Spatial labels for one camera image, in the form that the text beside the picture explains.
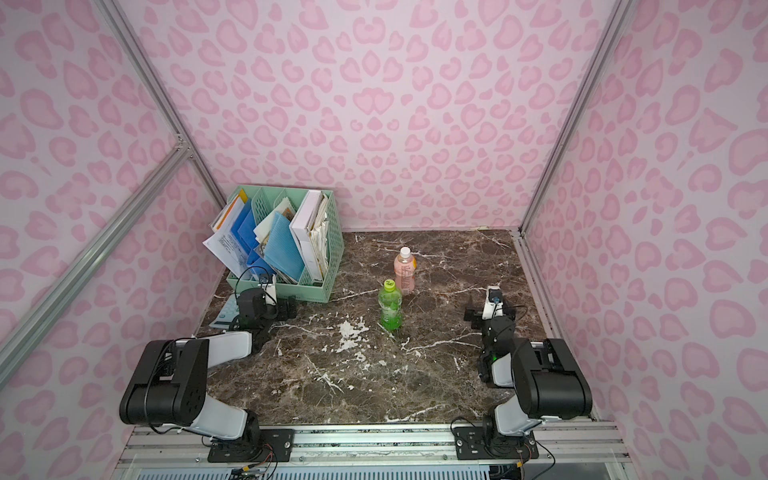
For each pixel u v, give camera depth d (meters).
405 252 0.88
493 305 0.76
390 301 0.84
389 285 0.78
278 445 0.73
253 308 0.72
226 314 0.95
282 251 0.89
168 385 0.45
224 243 0.88
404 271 0.90
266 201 1.00
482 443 0.73
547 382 0.45
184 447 0.75
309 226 0.86
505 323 0.71
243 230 0.92
